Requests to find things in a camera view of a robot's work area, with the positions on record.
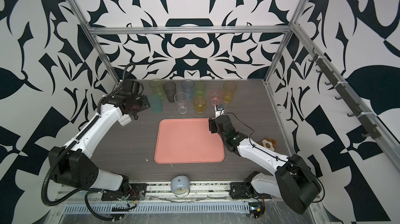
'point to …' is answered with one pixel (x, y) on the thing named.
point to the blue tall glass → (188, 86)
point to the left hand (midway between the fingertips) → (144, 100)
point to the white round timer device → (180, 186)
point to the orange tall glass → (228, 88)
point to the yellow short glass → (200, 103)
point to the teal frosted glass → (156, 102)
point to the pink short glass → (215, 96)
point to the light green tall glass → (157, 87)
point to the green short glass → (199, 87)
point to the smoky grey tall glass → (170, 88)
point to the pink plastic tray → (187, 140)
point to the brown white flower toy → (269, 143)
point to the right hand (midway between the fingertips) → (215, 116)
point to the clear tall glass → (181, 98)
